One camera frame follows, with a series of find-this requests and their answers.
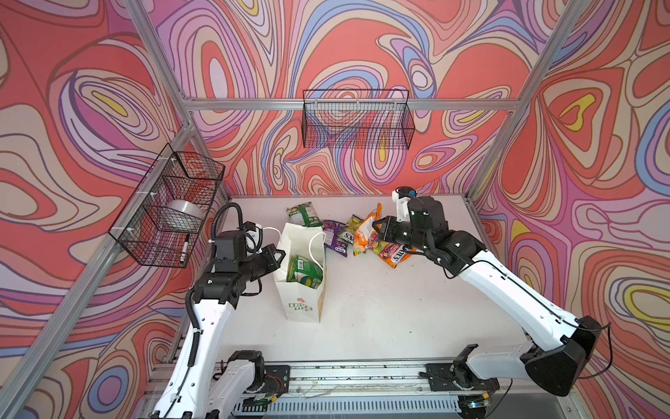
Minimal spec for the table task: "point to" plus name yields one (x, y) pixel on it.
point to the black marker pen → (185, 248)
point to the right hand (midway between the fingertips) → (373, 231)
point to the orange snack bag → (366, 230)
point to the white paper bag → (302, 303)
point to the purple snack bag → (331, 240)
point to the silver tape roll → (183, 209)
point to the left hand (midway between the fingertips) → (287, 253)
